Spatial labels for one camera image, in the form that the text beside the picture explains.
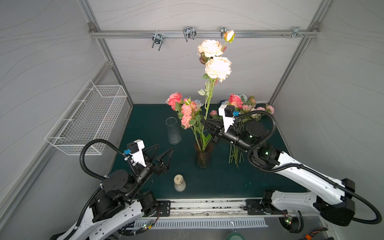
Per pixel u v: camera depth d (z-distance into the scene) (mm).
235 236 584
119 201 441
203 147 775
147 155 576
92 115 717
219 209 749
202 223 703
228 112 465
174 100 661
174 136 950
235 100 666
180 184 723
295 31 765
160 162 485
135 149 483
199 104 716
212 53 400
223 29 716
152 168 492
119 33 783
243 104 1106
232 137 502
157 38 805
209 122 536
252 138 435
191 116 640
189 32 765
